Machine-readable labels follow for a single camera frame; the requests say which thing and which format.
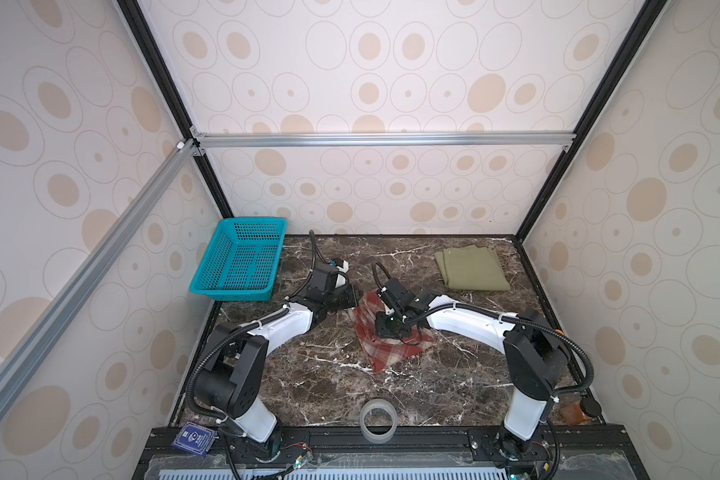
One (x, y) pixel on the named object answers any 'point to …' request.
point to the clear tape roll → (379, 403)
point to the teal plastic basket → (242, 260)
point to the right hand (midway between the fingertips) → (377, 332)
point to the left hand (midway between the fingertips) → (371, 288)
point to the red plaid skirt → (384, 352)
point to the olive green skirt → (472, 268)
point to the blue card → (195, 438)
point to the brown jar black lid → (577, 412)
